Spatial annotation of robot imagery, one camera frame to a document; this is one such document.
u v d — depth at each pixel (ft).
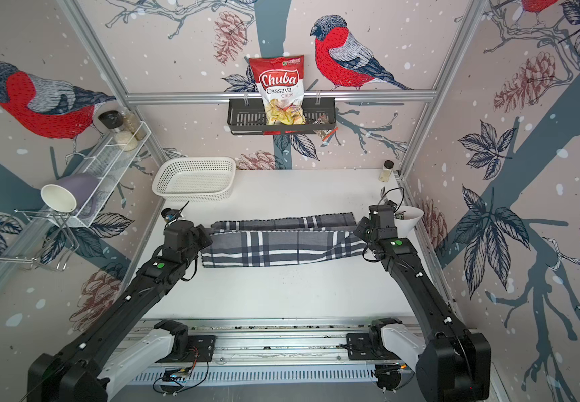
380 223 1.99
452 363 1.25
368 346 2.38
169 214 2.28
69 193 2.00
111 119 2.56
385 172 3.75
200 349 2.40
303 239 2.88
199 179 3.89
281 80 2.66
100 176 2.34
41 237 2.01
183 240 1.99
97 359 1.36
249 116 3.11
